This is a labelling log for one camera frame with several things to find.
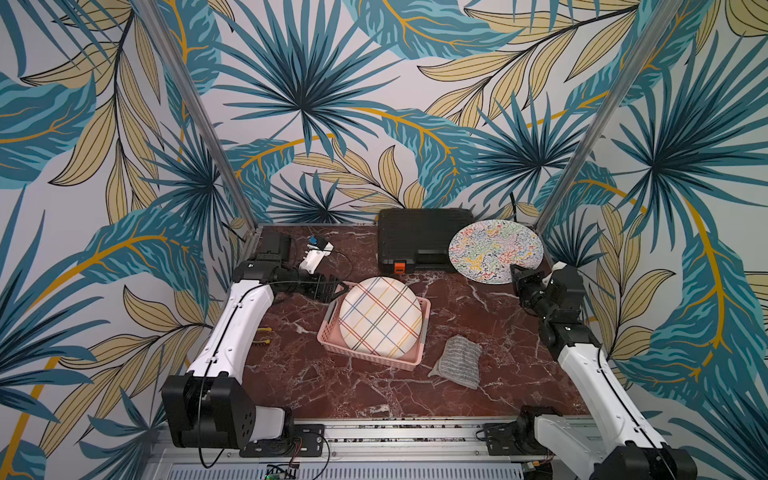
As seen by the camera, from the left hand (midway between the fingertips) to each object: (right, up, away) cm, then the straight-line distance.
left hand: (332, 286), depth 77 cm
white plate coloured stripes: (+13, -11, +13) cm, 21 cm away
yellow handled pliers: (-23, -17, +13) cm, 31 cm away
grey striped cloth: (+35, -22, +6) cm, 41 cm away
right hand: (+47, +6, +1) cm, 47 cm away
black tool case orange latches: (+26, +14, +32) cm, 43 cm away
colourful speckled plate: (+42, +9, +8) cm, 44 cm away
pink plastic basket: (-3, -16, +13) cm, 21 cm away
